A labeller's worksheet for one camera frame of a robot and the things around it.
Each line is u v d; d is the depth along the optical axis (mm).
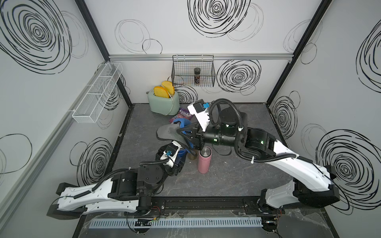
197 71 829
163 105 1018
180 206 754
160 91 1000
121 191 428
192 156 908
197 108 428
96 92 710
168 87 1020
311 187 391
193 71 862
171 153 457
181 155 533
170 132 488
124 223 695
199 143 427
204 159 717
